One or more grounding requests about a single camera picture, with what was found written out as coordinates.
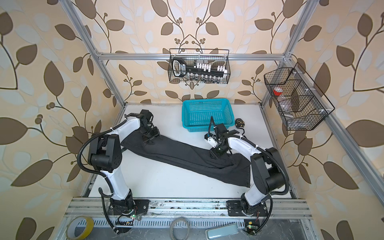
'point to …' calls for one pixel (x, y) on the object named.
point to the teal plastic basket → (196, 113)
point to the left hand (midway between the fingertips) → (160, 138)
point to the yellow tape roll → (79, 227)
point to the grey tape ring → (171, 226)
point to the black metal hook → (242, 128)
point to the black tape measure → (239, 122)
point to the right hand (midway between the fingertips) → (215, 155)
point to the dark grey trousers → (193, 157)
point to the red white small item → (277, 91)
